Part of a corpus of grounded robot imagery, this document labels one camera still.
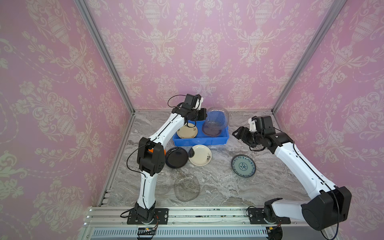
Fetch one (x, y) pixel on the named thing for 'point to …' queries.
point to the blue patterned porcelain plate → (243, 165)
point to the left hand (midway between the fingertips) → (207, 115)
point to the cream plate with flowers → (199, 155)
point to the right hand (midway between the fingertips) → (237, 135)
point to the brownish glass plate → (209, 132)
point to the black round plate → (176, 157)
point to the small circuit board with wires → (147, 231)
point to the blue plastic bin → (201, 139)
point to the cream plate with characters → (187, 132)
